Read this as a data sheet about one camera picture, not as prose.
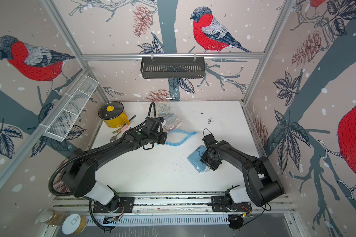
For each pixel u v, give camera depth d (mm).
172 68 1064
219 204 741
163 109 1108
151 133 671
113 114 983
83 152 460
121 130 1041
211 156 680
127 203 737
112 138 1005
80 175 433
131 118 1100
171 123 1034
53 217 632
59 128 785
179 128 1022
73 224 646
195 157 876
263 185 423
